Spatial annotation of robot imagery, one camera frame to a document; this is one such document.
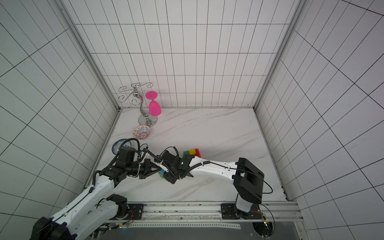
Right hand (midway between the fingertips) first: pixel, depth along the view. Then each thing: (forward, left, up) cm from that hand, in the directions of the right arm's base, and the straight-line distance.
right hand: (168, 168), depth 80 cm
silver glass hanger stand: (+39, +26, -6) cm, 47 cm away
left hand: (-3, +4, +3) cm, 6 cm away
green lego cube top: (+13, -8, -5) cm, 16 cm away
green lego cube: (-2, +5, -6) cm, 8 cm away
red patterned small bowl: (+27, +25, -6) cm, 38 cm away
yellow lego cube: (+14, -12, -5) cm, 19 cm away
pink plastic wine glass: (+37, +15, +9) cm, 41 cm away
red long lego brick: (+13, -16, -6) cm, 21 cm away
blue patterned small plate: (+15, +37, -3) cm, 40 cm away
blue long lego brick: (-2, +3, +3) cm, 5 cm away
